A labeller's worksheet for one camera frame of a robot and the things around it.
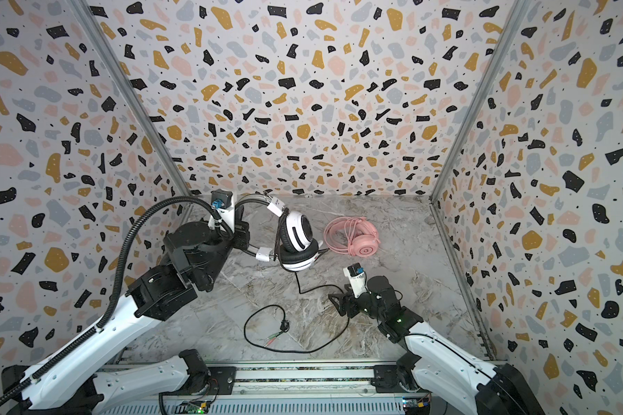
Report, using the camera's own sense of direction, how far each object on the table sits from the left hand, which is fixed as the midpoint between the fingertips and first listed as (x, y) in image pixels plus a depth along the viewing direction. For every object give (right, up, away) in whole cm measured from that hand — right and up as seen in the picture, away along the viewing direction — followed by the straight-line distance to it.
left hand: (238, 203), depth 60 cm
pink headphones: (+30, -10, +40) cm, 51 cm away
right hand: (+23, -25, +20) cm, 40 cm away
